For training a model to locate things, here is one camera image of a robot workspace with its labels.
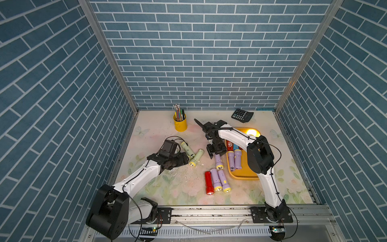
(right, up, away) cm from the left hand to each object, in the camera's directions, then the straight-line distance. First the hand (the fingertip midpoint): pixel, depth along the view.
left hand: (187, 160), depth 85 cm
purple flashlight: (+19, -3, +3) cm, 19 cm away
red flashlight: (+12, -12, -3) cm, 17 cm away
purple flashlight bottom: (+26, -1, +5) cm, 27 cm away
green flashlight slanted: (+3, -2, +3) cm, 5 cm away
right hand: (+17, +1, +7) cm, 18 cm away
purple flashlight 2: (+20, -9, -1) cm, 22 cm away
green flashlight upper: (0, +4, +9) cm, 10 cm away
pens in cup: (-7, +28, +17) cm, 33 cm away
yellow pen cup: (-6, +20, +17) cm, 27 cm away
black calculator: (+40, +27, +30) cm, 57 cm away
